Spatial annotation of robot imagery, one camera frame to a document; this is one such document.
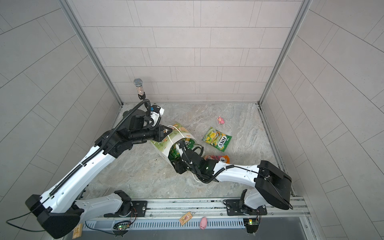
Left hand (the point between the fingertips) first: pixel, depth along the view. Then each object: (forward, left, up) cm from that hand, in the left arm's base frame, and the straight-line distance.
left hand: (174, 129), depth 67 cm
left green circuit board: (-34, +22, -27) cm, 49 cm away
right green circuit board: (-33, -36, -29) cm, 57 cm away
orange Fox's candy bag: (-2, -26, -26) cm, 37 cm away
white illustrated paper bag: (-4, +6, -10) cm, 12 cm away
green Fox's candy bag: (+11, -24, -26) cm, 37 cm away
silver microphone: (+31, +24, +2) cm, 39 cm away
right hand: (-7, +1, -20) cm, 21 cm away
